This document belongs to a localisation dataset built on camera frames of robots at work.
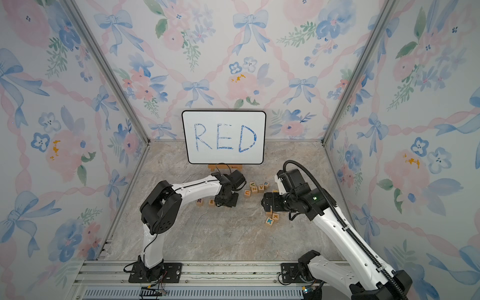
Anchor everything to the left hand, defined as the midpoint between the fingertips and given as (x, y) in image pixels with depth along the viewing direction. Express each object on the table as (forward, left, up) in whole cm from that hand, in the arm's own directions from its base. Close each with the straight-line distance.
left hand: (232, 203), depth 92 cm
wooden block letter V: (+10, -10, +2) cm, 14 cm away
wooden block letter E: (-1, +10, +2) cm, 10 cm away
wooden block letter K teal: (-10, -17, +1) cm, 20 cm away
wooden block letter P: (+10, -17, +1) cm, 20 cm away
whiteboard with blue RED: (+27, +5, +19) cm, 33 cm away
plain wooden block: (-6, -17, +1) cm, 18 cm away
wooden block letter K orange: (-8, -20, +2) cm, 22 cm away
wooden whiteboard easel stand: (+19, -1, +5) cm, 19 cm away
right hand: (-8, -17, +18) cm, 26 cm away
